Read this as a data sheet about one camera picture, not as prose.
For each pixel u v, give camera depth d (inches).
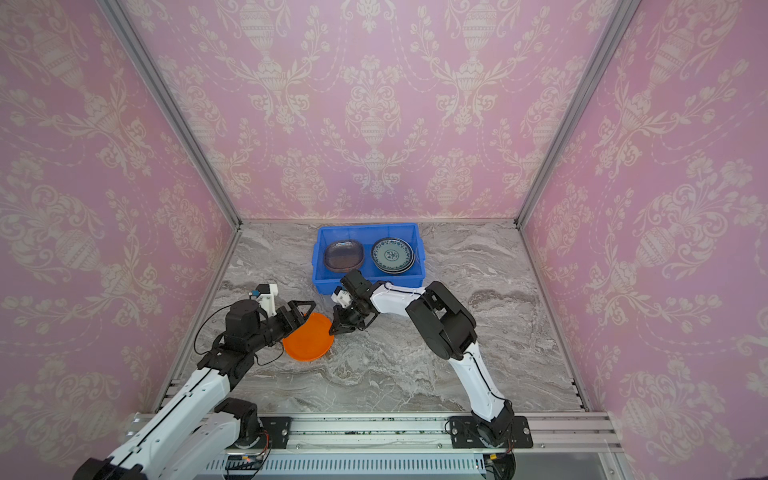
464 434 28.7
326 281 40.3
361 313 32.8
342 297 35.9
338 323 32.3
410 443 28.7
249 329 25.1
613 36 28.2
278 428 29.6
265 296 29.3
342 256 42.0
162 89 32.8
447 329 22.1
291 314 28.4
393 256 42.0
